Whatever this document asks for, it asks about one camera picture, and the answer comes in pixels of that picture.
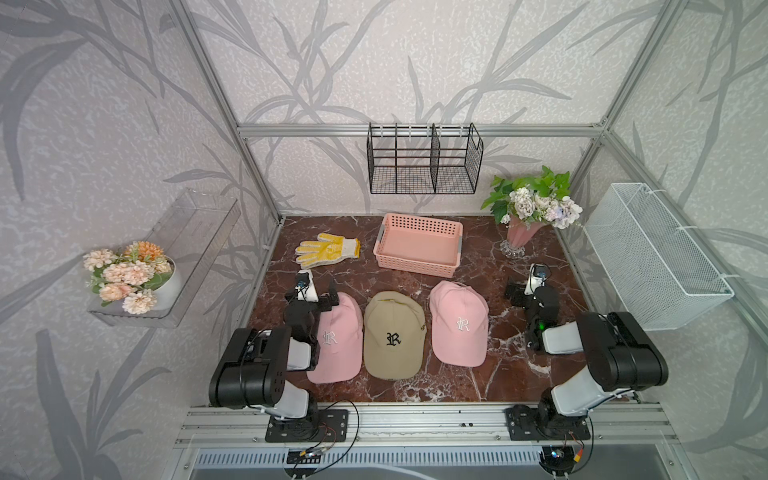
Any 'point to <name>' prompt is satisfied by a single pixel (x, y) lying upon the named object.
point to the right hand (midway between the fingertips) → (525, 277)
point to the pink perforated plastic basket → (418, 245)
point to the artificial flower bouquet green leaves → (544, 198)
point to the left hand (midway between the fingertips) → (318, 278)
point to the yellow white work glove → (325, 250)
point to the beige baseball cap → (394, 336)
